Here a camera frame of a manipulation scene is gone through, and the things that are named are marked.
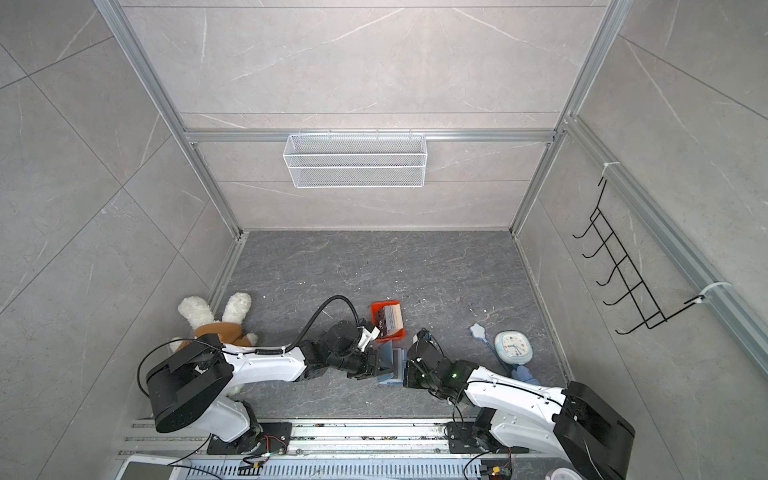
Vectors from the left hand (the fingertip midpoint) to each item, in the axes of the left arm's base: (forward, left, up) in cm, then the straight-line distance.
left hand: (392, 366), depth 79 cm
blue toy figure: (+12, -28, -6) cm, 31 cm away
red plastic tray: (+11, -2, -7) cm, 13 cm away
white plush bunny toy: (+13, +47, -1) cm, 49 cm away
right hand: (+1, -3, -6) cm, 7 cm away
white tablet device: (-20, +55, -1) cm, 58 cm away
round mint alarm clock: (+6, -36, -4) cm, 37 cm away
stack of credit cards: (+15, 0, -3) cm, 15 cm away
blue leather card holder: (+4, -1, -4) cm, 6 cm away
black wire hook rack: (-1, -51, +28) cm, 58 cm away
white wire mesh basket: (+63, +10, +23) cm, 67 cm away
